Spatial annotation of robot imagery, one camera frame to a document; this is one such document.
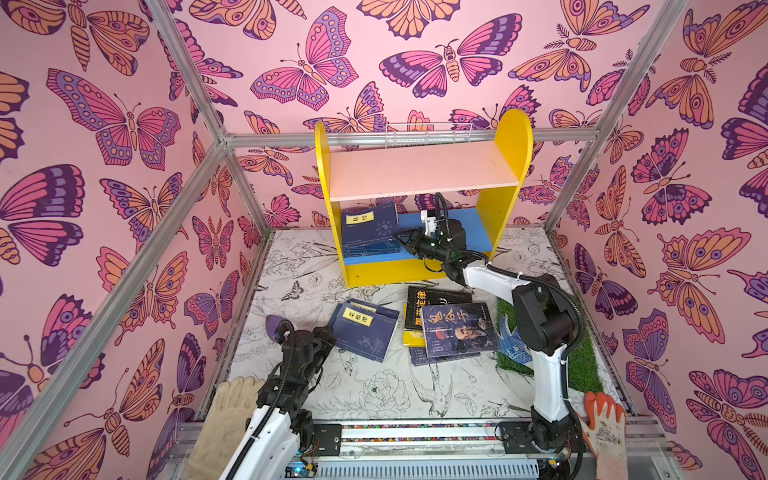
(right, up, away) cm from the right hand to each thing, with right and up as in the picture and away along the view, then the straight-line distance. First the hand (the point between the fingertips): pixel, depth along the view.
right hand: (392, 231), depth 88 cm
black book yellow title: (+8, -20, +7) cm, 23 cm away
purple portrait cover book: (+19, -29, -1) cm, 35 cm away
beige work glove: (-42, -48, -9) cm, 64 cm away
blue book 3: (-8, -29, +2) cm, 31 cm away
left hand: (-17, -27, -5) cm, 32 cm away
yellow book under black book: (+6, -32, +1) cm, 32 cm away
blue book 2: (-1, -4, +6) cm, 7 cm away
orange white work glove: (+53, -50, -14) cm, 74 cm away
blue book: (-7, +3, +6) cm, 10 cm away
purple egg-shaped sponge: (-39, -29, +9) cm, 50 cm away
